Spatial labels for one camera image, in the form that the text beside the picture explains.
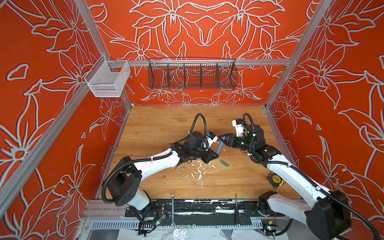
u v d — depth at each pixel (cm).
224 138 74
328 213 38
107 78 93
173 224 69
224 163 88
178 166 58
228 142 70
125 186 42
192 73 98
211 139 70
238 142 67
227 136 71
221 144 75
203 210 73
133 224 70
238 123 71
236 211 71
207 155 69
